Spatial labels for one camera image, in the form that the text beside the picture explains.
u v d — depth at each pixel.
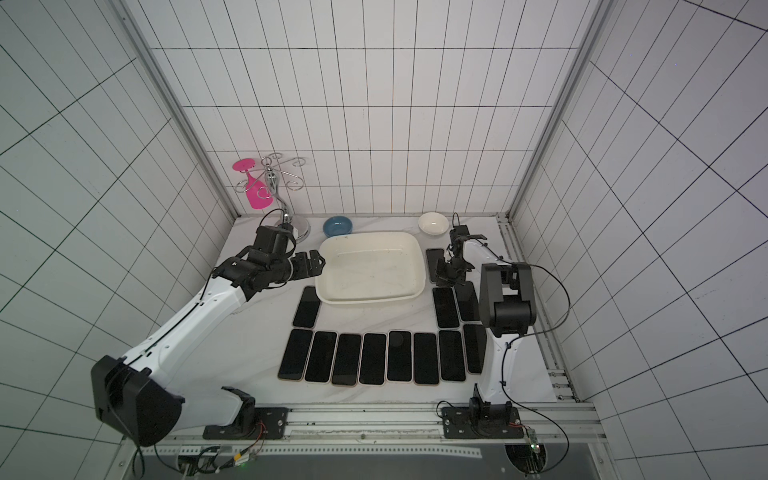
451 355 0.85
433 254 1.07
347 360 0.82
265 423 0.72
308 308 0.92
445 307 0.94
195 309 0.47
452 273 0.88
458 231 0.85
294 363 0.81
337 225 1.14
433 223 1.13
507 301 0.54
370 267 1.05
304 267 0.71
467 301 0.94
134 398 0.38
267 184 0.95
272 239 0.59
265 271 0.58
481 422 0.66
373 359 0.85
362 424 0.74
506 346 0.57
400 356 0.85
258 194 1.05
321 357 0.80
